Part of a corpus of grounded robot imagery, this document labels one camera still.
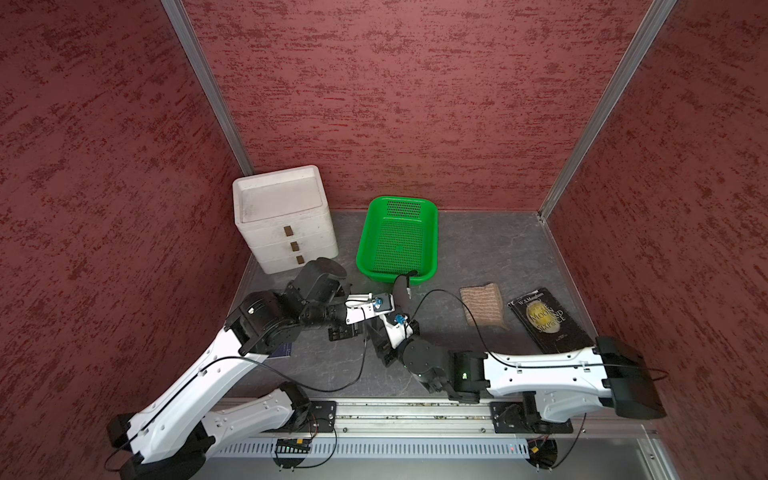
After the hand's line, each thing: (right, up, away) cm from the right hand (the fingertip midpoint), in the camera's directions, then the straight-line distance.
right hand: (376, 323), depth 69 cm
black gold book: (+52, -6, +21) cm, 56 cm away
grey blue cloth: (+6, +6, +4) cm, 9 cm away
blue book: (-28, -12, +15) cm, 34 cm away
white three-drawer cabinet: (-28, +26, +17) cm, 42 cm away
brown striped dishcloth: (+33, -1, +24) cm, 41 cm away
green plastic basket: (+6, +20, +48) cm, 53 cm away
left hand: (-3, +4, -5) cm, 7 cm away
